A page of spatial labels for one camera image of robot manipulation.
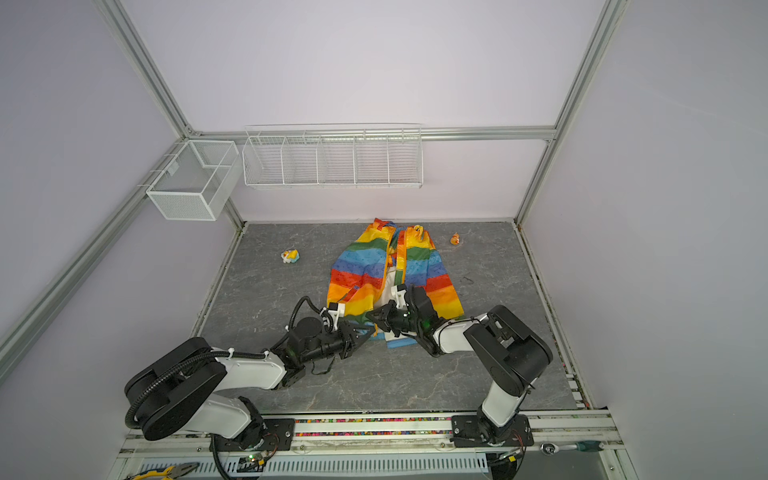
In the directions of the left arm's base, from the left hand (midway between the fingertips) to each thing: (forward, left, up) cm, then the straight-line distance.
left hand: (376, 335), depth 79 cm
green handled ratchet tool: (-27, -40, -8) cm, 49 cm away
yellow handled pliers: (-26, +49, -9) cm, 56 cm away
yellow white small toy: (+35, +31, -7) cm, 47 cm away
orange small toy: (+40, -30, -9) cm, 51 cm away
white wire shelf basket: (+56, +12, +18) cm, 60 cm away
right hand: (+7, +4, -2) cm, 8 cm away
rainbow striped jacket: (+31, -3, -5) cm, 32 cm away
